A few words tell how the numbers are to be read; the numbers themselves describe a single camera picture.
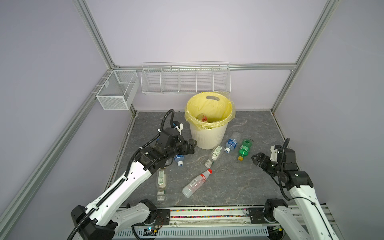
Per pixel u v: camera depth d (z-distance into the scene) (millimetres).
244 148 933
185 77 969
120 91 1070
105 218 379
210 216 754
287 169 572
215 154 907
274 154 699
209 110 995
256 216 738
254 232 707
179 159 910
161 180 805
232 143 957
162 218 733
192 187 784
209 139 867
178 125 648
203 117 990
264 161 683
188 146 637
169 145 526
